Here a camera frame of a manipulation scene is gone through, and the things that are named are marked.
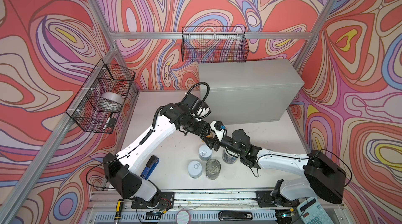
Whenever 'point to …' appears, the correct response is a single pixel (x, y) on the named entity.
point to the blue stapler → (150, 168)
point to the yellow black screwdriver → (119, 207)
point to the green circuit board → (152, 215)
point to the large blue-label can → (228, 158)
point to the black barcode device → (227, 215)
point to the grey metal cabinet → (248, 92)
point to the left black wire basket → (96, 107)
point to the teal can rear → (204, 152)
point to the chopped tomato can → (213, 168)
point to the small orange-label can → (211, 135)
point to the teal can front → (194, 169)
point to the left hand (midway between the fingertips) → (206, 129)
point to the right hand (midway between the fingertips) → (205, 134)
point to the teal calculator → (311, 211)
